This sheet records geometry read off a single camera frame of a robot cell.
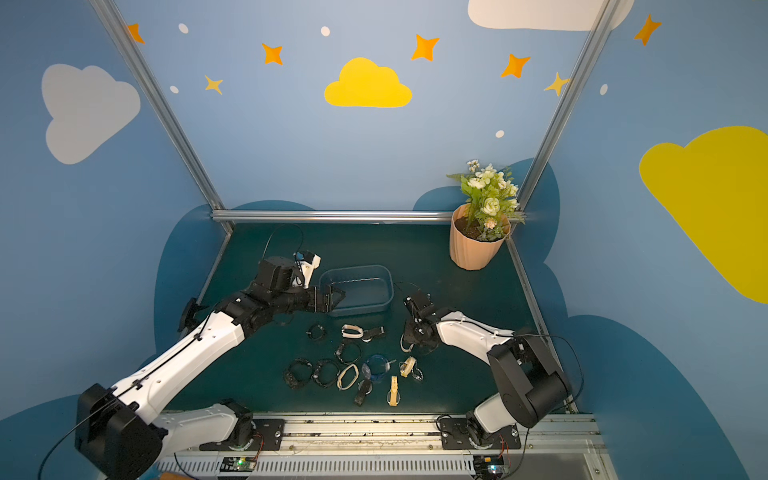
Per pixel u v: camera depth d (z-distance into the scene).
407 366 0.82
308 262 0.70
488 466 0.71
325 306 0.69
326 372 0.83
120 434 0.37
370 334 0.91
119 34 0.71
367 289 1.04
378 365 0.87
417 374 0.84
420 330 0.67
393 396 0.78
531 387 0.44
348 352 0.87
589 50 0.75
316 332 0.91
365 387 0.82
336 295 0.75
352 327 0.93
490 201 0.91
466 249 0.99
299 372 0.83
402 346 0.89
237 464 0.71
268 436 0.75
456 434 0.75
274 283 0.59
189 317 0.77
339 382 0.82
